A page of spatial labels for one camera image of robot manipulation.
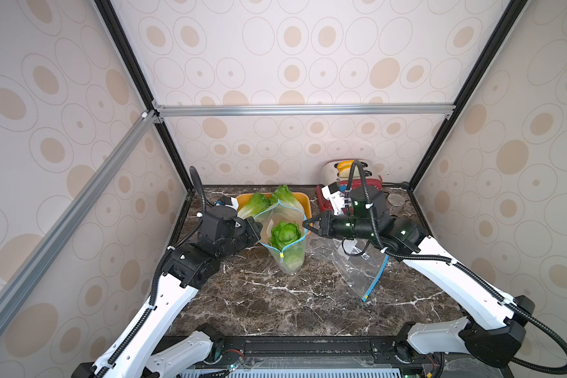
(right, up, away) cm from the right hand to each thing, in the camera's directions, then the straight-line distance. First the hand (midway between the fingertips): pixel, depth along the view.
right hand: (309, 221), depth 64 cm
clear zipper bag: (-11, +1, +40) cm, 41 cm away
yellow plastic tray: (0, +8, +41) cm, 42 cm away
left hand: (-11, -1, +1) cm, 11 cm away
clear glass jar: (+38, +6, +31) cm, 49 cm away
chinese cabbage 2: (-7, +9, +37) cm, 39 cm away
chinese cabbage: (-20, +5, +35) cm, 40 cm away
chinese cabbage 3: (-6, -6, +13) cm, 16 cm away
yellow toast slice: (+18, +21, +35) cm, 45 cm away
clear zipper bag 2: (+23, -18, +28) cm, 41 cm away
